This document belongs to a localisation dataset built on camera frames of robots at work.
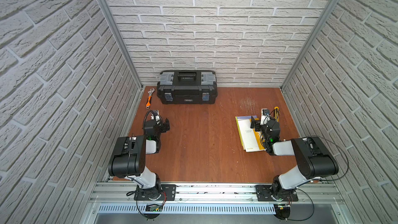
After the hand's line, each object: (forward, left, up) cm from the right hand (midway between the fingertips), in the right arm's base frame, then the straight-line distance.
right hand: (261, 116), depth 94 cm
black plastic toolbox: (+19, +46, +9) cm, 50 cm away
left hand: (+4, +63, 0) cm, 64 cm away
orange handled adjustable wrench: (+31, +75, -5) cm, 81 cm away
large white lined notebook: (-13, +9, -4) cm, 16 cm away
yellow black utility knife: (+6, -14, -7) cm, 17 cm away
